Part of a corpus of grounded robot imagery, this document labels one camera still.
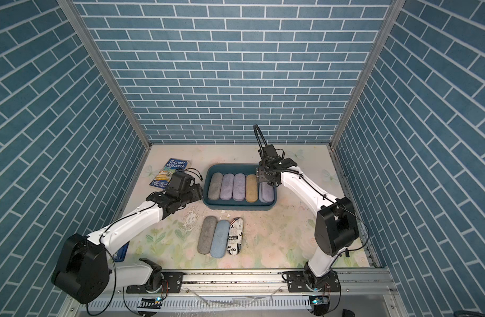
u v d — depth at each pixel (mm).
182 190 670
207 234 825
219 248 790
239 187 971
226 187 983
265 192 934
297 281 737
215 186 987
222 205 943
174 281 739
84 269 402
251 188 968
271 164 666
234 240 811
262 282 754
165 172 1050
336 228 456
